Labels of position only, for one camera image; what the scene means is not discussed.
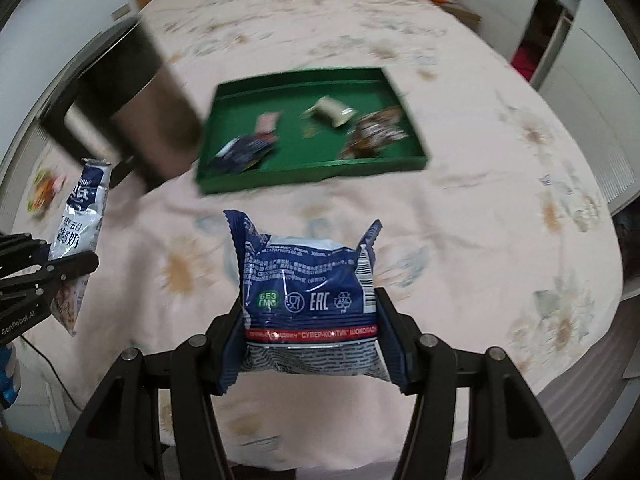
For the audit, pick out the brown wheat print snack packet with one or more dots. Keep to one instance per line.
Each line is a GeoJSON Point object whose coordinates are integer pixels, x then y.
{"type": "Point", "coordinates": [372, 132]}

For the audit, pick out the white wardrobe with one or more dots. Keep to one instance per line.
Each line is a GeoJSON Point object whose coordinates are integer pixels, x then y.
{"type": "Point", "coordinates": [580, 75]}

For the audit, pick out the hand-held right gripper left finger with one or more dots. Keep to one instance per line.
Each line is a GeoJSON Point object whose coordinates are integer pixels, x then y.
{"type": "Point", "coordinates": [220, 340]}

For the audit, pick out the green tray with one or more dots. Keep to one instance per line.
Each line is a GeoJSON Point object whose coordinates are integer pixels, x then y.
{"type": "Point", "coordinates": [305, 155]}

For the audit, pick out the cardboard box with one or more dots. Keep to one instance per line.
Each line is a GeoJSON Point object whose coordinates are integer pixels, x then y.
{"type": "Point", "coordinates": [462, 12]}

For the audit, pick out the white blue milk pouch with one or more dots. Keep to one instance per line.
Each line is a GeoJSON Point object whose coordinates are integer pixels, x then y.
{"type": "Point", "coordinates": [82, 210]}

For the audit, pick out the dark blue snack packet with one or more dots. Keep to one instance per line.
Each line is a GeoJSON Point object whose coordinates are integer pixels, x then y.
{"type": "Point", "coordinates": [245, 152]}

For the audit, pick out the orange snack packet green label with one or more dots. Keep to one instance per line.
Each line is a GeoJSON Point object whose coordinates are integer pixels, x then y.
{"type": "Point", "coordinates": [42, 192]}

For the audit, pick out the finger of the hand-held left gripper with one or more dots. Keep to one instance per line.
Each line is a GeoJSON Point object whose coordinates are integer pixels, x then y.
{"type": "Point", "coordinates": [20, 250]}
{"type": "Point", "coordinates": [75, 264]}

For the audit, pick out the blue white crinkled snack packet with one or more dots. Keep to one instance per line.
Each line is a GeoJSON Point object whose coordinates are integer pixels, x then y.
{"type": "Point", "coordinates": [310, 300]}

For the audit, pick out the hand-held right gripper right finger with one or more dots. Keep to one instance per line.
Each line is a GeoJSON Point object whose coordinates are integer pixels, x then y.
{"type": "Point", "coordinates": [395, 340]}

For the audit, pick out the olive green snack packet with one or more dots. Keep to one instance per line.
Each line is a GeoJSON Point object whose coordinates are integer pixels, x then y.
{"type": "Point", "coordinates": [332, 110]}

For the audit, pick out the small pink snack packet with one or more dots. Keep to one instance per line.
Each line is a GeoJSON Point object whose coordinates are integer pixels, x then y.
{"type": "Point", "coordinates": [268, 123]}

